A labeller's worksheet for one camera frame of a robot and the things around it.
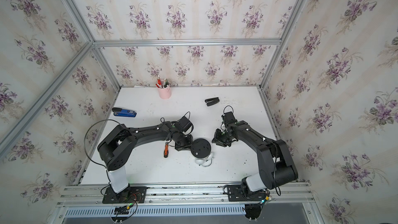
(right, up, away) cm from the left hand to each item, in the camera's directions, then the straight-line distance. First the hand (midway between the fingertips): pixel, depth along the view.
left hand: (194, 150), depth 86 cm
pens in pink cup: (-26, +39, +20) cm, 51 cm away
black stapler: (+12, +28, +22) cm, 37 cm away
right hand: (+12, +5, +1) cm, 13 cm away
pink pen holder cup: (-23, +33, +24) cm, 47 cm away
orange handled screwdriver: (-16, -1, -1) cm, 16 cm away
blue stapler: (-49, +20, +15) cm, 55 cm away
